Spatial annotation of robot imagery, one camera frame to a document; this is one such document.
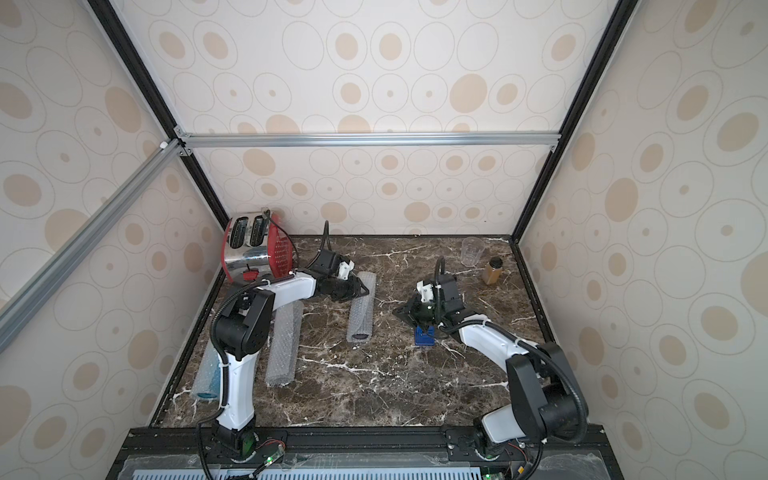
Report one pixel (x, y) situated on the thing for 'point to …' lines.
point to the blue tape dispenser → (422, 339)
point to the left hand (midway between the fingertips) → (373, 291)
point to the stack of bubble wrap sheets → (362, 311)
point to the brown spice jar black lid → (492, 271)
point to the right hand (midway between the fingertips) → (404, 310)
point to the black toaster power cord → (269, 213)
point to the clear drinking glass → (472, 248)
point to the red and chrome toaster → (257, 247)
